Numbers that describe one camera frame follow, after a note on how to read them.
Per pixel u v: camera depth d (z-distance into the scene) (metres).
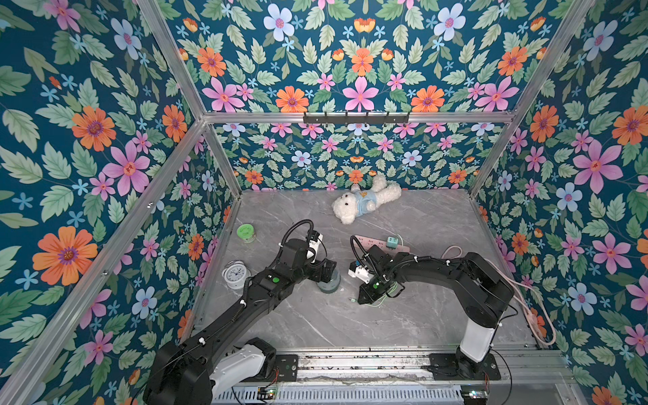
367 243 0.99
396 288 0.75
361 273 0.84
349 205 1.04
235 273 0.90
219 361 0.52
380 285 0.77
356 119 0.93
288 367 0.74
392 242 0.96
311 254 0.65
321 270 0.70
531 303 0.88
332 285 0.84
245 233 1.01
